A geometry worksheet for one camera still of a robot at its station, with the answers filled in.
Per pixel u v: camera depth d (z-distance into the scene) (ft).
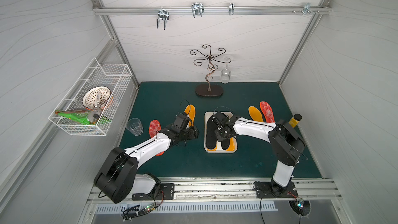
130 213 2.22
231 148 2.81
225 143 2.76
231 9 2.56
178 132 2.20
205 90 3.75
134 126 3.06
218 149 2.84
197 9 2.50
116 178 1.35
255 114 3.39
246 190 2.46
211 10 2.57
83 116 1.81
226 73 3.15
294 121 2.98
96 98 2.12
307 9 2.51
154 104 3.57
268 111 3.42
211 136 2.95
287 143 1.55
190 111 3.39
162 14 2.57
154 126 3.14
